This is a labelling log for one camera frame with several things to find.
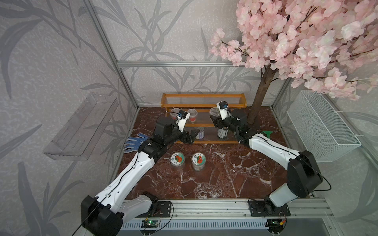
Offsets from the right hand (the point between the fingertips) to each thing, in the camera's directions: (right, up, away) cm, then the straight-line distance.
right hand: (216, 111), depth 84 cm
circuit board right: (+27, -55, -14) cm, 63 cm away
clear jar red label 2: (-13, -2, +4) cm, 14 cm away
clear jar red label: (-1, -1, -3) cm, 4 cm away
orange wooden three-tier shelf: (-8, +5, +35) cm, 36 cm away
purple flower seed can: (-9, -15, +12) cm, 21 cm away
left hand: (-13, -8, -11) cm, 19 cm away
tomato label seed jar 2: (-10, -29, -1) cm, 30 cm away
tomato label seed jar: (-22, -28, -1) cm, 36 cm away
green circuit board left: (-34, -55, -13) cm, 66 cm away
